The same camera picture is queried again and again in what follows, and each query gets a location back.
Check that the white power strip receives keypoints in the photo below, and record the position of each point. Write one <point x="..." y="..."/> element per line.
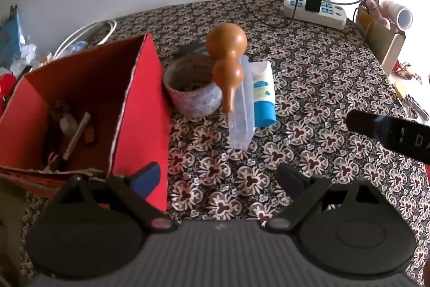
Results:
<point x="331" y="16"/>

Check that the brown gourd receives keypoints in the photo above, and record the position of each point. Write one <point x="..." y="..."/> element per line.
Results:
<point x="225" y="41"/>

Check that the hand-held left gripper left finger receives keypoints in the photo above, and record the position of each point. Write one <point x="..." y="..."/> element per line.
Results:
<point x="147" y="176"/>

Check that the pink plush toy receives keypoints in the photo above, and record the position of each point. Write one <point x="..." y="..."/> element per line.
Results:
<point x="383" y="9"/>

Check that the red cardboard box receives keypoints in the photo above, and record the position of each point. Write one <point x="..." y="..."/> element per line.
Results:
<point x="141" y="112"/>

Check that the clear plastic bottle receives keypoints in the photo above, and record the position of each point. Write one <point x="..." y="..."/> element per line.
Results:
<point x="242" y="125"/>

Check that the cardboard holder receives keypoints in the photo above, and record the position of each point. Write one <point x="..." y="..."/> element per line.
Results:
<point x="379" y="41"/>

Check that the white and blue tube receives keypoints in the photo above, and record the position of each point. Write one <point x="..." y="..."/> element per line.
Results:
<point x="263" y="98"/>

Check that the patterned tape roll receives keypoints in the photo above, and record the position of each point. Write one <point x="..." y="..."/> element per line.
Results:
<point x="195" y="98"/>

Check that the white crumpled tissue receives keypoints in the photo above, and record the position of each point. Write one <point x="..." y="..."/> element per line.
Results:
<point x="28" y="51"/>

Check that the floral patterned tablecloth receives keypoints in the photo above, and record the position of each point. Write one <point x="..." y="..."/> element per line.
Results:
<point x="319" y="71"/>

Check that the white roll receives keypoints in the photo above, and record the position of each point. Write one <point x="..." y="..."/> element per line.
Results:
<point x="404" y="18"/>

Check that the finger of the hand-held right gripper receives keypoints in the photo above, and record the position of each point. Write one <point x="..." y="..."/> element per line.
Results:
<point x="362" y="122"/>

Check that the blue bag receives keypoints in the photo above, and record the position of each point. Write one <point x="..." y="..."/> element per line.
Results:
<point x="10" y="38"/>

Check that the metal pliers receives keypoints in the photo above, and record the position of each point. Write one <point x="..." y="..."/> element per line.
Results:
<point x="415" y="107"/>

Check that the small yellow block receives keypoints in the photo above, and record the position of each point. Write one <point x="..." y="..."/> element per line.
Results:
<point x="399" y="90"/>

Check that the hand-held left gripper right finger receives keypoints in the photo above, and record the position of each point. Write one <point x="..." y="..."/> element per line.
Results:
<point x="289" y="177"/>

